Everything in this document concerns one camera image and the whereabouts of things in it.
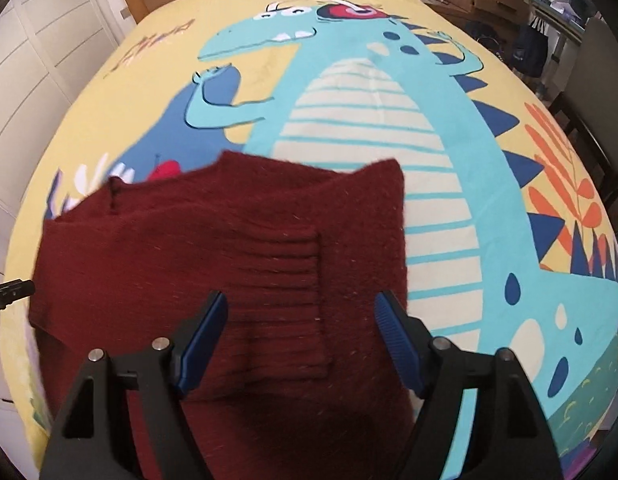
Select dark red knit sweater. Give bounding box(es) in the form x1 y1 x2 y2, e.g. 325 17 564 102
29 152 413 479

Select white wardrobe doors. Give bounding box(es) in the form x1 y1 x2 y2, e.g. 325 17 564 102
0 0 118 279

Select grey upholstered chair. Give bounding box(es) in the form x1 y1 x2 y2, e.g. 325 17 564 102
550 18 618 207

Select dark bag on floor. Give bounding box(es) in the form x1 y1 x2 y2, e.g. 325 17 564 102
510 18 548 78

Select dinosaur print bed cover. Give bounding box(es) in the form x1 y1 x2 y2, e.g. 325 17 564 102
1 0 618 479

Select desk with white legs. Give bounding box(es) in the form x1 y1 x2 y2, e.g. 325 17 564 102
525 0 584 46

